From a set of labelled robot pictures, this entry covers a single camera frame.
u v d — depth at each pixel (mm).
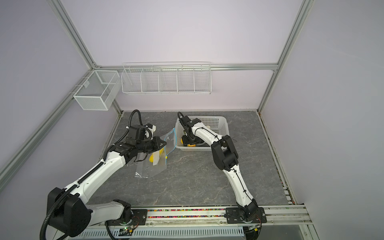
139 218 737
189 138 890
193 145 928
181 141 936
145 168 906
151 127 763
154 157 890
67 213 393
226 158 590
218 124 1072
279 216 759
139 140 642
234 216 729
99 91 993
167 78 981
